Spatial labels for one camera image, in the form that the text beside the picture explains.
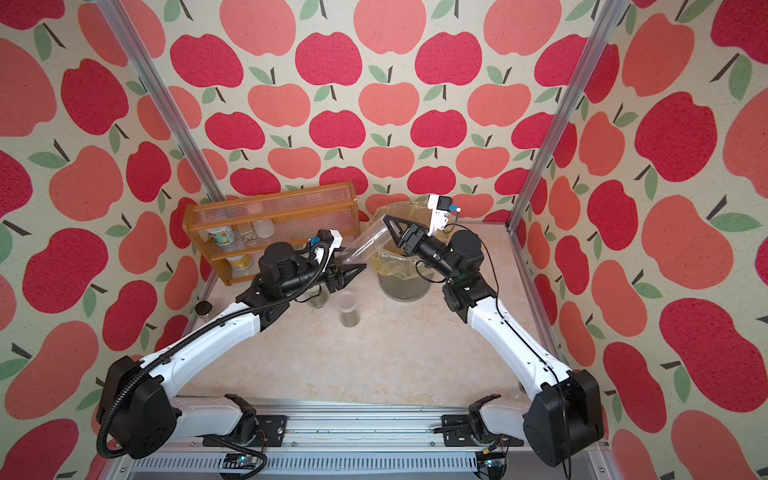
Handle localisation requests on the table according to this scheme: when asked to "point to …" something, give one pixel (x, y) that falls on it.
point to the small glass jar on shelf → (249, 238)
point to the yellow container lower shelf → (242, 262)
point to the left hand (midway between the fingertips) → (360, 263)
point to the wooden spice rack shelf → (236, 231)
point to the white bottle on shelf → (264, 228)
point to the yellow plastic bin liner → (391, 261)
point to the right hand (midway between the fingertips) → (391, 226)
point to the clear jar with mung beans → (348, 305)
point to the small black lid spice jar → (203, 308)
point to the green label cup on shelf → (222, 235)
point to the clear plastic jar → (367, 243)
